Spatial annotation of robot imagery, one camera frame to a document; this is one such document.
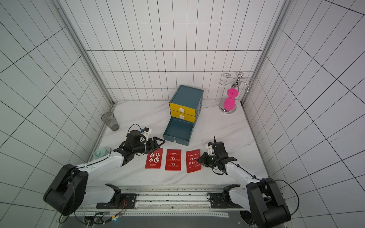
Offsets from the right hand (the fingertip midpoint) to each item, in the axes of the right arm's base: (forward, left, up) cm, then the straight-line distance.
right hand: (196, 157), depth 86 cm
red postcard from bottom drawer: (-4, +3, -2) cm, 5 cm away
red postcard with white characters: (-2, +27, -2) cm, 27 cm away
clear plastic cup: (+21, +62, +8) cm, 66 cm away
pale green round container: (-4, +57, +8) cm, 57 cm away
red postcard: (-2, +15, -2) cm, 15 cm away
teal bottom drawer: (+19, +13, 0) cm, 22 cm away
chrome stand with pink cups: (+35, -22, +10) cm, 43 cm away
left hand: (+3, +22, +7) cm, 23 cm away
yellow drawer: (+24, +9, +10) cm, 28 cm away
